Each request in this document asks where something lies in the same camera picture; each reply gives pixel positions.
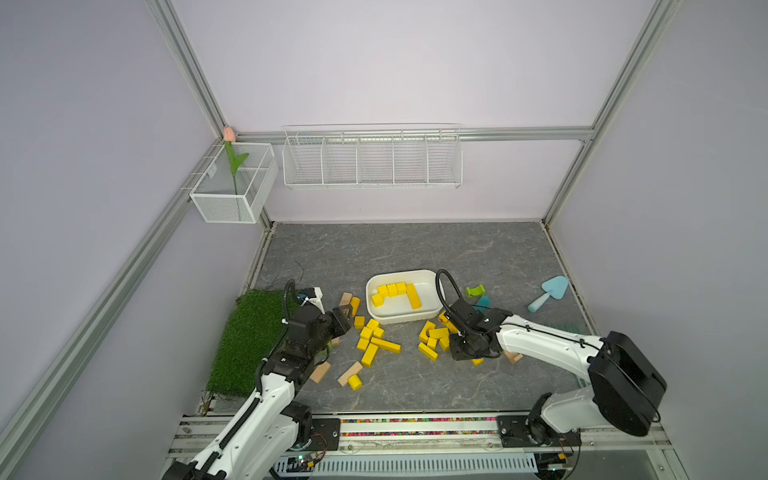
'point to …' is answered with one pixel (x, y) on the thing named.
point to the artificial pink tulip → (237, 161)
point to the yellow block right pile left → (428, 352)
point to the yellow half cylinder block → (355, 382)
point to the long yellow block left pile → (386, 345)
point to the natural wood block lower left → (319, 372)
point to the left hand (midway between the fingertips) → (347, 311)
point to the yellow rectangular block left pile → (368, 356)
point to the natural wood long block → (353, 370)
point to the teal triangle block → (483, 302)
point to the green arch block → (478, 291)
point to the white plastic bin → (403, 296)
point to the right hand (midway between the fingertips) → (456, 348)
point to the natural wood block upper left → (345, 299)
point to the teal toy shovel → (555, 288)
